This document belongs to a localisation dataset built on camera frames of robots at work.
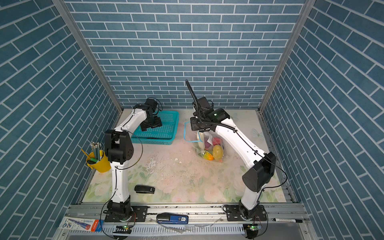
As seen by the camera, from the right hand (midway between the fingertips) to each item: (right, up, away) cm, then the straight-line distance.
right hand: (193, 121), depth 79 cm
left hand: (-27, -3, +22) cm, 35 cm away
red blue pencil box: (-50, -49, -10) cm, 70 cm away
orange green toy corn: (+8, -20, +9) cm, 24 cm away
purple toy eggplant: (+8, -13, +4) cm, 16 cm away
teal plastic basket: (-23, -9, +26) cm, 36 cm away
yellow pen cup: (-51, -23, +1) cm, 56 cm away
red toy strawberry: (+13, -12, +11) cm, 21 cm away
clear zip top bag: (-2, -10, +16) cm, 19 cm away
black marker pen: (+46, -49, -7) cm, 67 cm away
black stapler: (-27, -36, -1) cm, 45 cm away
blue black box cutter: (-12, -45, -11) cm, 48 cm away
